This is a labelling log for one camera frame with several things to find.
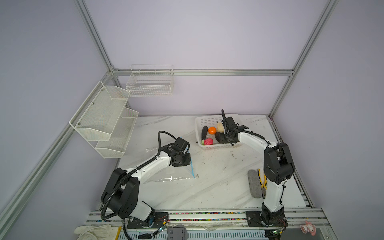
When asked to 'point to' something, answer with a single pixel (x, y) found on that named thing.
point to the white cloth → (98, 232)
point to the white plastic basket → (206, 127)
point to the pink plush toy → (308, 227)
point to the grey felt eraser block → (255, 184)
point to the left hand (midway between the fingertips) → (186, 162)
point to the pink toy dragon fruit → (208, 141)
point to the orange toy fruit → (212, 130)
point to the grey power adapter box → (177, 232)
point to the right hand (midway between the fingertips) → (223, 138)
